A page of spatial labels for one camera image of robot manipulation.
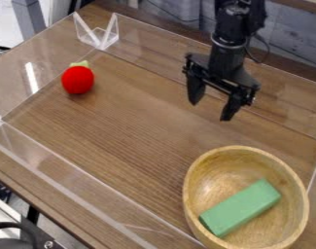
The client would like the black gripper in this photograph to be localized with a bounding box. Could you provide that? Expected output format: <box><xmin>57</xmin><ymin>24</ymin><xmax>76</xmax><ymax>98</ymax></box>
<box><xmin>183</xmin><ymin>35</ymin><xmax>260</xmax><ymax>122</ymax></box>

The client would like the brown wooden bowl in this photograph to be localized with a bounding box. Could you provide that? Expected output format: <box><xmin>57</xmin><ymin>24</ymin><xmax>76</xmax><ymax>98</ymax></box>
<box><xmin>183</xmin><ymin>145</ymin><xmax>310</xmax><ymax>249</ymax></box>

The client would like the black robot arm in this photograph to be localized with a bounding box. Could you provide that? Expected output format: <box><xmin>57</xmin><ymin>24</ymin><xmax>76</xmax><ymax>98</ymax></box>
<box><xmin>183</xmin><ymin>0</ymin><xmax>267</xmax><ymax>122</ymax></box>

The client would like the red plush strawberry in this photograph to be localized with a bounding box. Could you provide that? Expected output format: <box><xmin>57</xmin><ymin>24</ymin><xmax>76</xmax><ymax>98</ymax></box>
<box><xmin>62</xmin><ymin>60</ymin><xmax>95</xmax><ymax>94</ymax></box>

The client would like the green rectangular block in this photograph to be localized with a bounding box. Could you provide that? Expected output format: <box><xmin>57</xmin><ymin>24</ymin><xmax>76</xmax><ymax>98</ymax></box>
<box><xmin>200</xmin><ymin>179</ymin><xmax>282</xmax><ymax>237</ymax></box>

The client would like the black device bottom left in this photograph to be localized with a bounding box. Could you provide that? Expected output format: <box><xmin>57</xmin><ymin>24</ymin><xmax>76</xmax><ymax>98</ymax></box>
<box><xmin>0</xmin><ymin>218</ymin><xmax>68</xmax><ymax>249</ymax></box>

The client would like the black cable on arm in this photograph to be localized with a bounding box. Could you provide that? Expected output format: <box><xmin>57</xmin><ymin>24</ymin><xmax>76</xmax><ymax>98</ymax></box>
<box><xmin>244</xmin><ymin>32</ymin><xmax>272</xmax><ymax>64</ymax></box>

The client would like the clear acrylic corner bracket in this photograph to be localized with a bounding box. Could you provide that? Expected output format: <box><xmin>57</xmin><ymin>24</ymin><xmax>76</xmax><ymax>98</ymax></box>
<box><xmin>73</xmin><ymin>12</ymin><xmax>119</xmax><ymax>51</ymax></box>

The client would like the grey post top left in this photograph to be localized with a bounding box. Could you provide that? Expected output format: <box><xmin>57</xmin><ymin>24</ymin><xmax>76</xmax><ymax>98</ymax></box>
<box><xmin>12</xmin><ymin>0</ymin><xmax>46</xmax><ymax>40</ymax></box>

